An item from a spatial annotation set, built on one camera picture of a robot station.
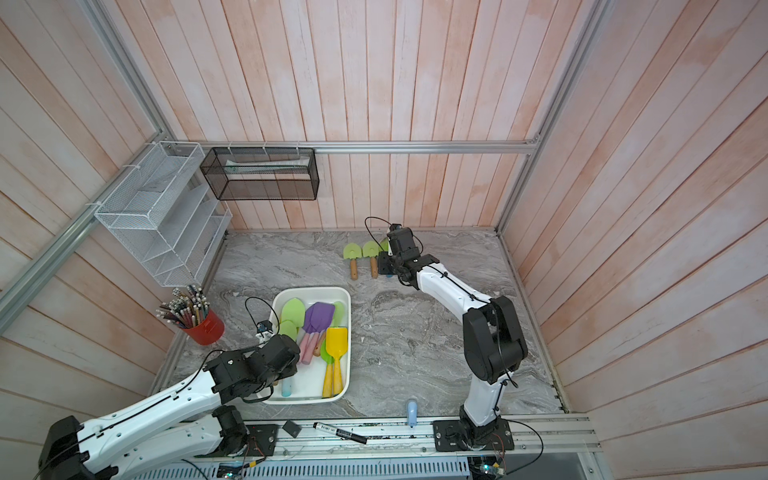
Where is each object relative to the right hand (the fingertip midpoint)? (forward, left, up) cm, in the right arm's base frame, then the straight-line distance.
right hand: (383, 258), depth 93 cm
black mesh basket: (+31, +45, +11) cm, 55 cm away
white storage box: (-34, +21, -14) cm, 43 cm away
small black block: (-46, +23, -15) cm, 53 cm away
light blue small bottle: (-42, -8, -13) cm, 45 cm away
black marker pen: (-46, +10, -14) cm, 50 cm away
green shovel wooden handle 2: (+6, +3, -13) cm, 15 cm away
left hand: (-32, +26, -7) cm, 42 cm away
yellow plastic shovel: (-25, +13, -12) cm, 31 cm away
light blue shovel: (-38, +24, -8) cm, 45 cm away
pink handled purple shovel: (-16, +21, -12) cm, 29 cm away
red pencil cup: (-22, +51, +4) cm, 56 cm away
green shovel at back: (-14, +14, -11) cm, 23 cm away
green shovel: (-14, +28, -9) cm, 33 cm away
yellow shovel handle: (-35, +14, -11) cm, 40 cm away
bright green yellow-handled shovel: (+18, 0, -14) cm, 22 cm away
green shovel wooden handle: (+13, +12, -12) cm, 21 cm away
